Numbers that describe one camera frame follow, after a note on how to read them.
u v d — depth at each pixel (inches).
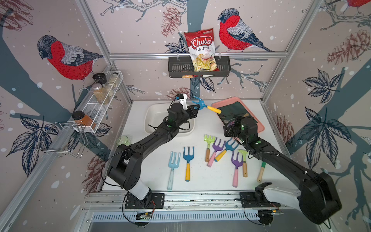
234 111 45.1
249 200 28.7
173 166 33.7
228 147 36.7
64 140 22.5
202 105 32.1
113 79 33.8
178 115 25.0
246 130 24.5
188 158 34.7
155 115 43.3
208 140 38.4
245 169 32.8
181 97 29.1
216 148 36.7
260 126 41.2
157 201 28.7
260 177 31.5
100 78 29.2
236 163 34.0
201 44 32.1
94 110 29.4
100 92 28.1
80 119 23.5
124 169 17.3
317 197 15.4
